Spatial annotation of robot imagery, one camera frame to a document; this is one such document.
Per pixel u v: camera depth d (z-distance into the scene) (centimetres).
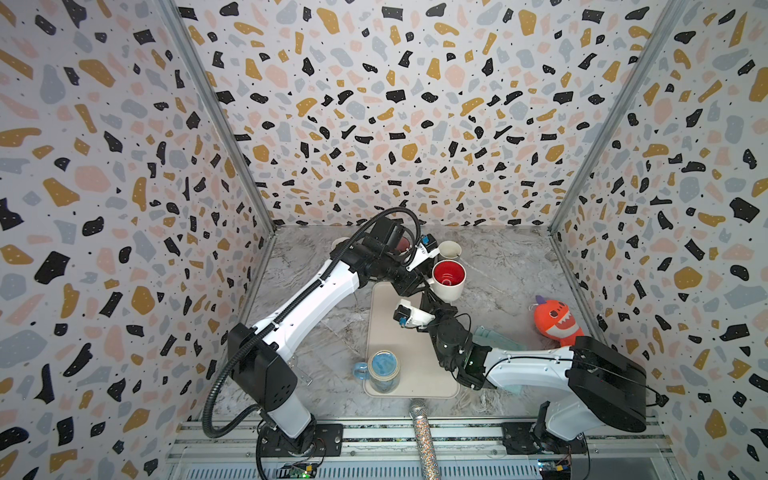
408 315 67
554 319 88
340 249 55
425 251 66
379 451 73
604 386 44
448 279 80
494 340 90
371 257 54
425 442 72
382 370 75
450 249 106
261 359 41
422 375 85
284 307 46
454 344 58
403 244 63
